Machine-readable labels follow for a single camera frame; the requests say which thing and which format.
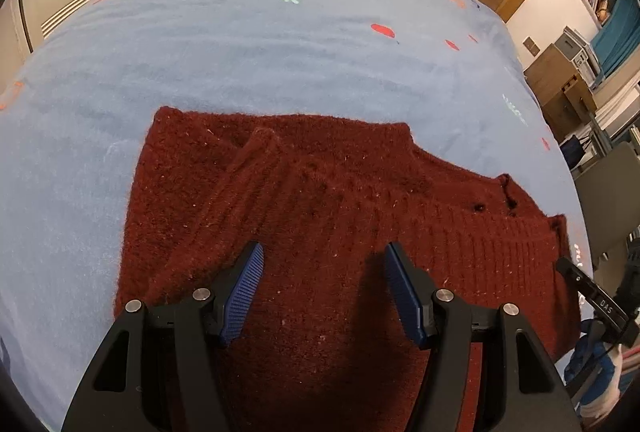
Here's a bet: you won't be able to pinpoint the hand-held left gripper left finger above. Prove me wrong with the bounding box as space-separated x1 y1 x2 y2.
61 241 266 432

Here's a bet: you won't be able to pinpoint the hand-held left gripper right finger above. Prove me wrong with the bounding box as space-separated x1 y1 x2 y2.
384 241 581 432

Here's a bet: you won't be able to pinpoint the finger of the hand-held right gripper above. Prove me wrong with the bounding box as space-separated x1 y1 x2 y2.
555 257 631 344

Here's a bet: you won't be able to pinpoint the dark red knitted sweater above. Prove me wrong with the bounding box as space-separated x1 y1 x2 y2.
114 106 582 432

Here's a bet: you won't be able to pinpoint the grey chair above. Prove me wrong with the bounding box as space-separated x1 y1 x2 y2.
572 139 640 273

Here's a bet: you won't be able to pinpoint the wooden cabinet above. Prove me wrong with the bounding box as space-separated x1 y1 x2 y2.
524 43 598 138

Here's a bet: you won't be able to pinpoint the blue printed duvet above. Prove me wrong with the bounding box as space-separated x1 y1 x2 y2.
0 0 596 432

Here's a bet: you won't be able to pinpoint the grey storage boxes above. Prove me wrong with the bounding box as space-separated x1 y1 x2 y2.
552 26 601 88

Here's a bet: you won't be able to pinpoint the teal curtain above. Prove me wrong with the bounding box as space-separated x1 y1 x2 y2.
590 0 640 83

